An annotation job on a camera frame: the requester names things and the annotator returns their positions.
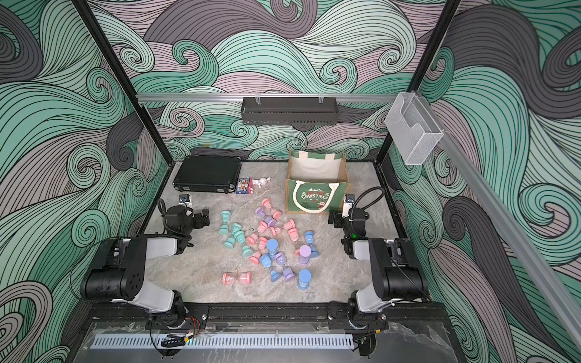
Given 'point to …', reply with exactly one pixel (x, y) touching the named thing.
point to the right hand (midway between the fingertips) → (341, 207)
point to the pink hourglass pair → (292, 231)
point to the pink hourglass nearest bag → (275, 214)
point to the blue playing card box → (242, 185)
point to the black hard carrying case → (208, 173)
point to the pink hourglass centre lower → (256, 255)
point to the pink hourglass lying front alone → (244, 277)
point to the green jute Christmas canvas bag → (317, 182)
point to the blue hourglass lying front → (274, 276)
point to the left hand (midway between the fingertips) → (195, 208)
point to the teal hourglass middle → (239, 236)
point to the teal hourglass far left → (224, 229)
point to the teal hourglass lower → (247, 252)
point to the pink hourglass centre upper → (263, 227)
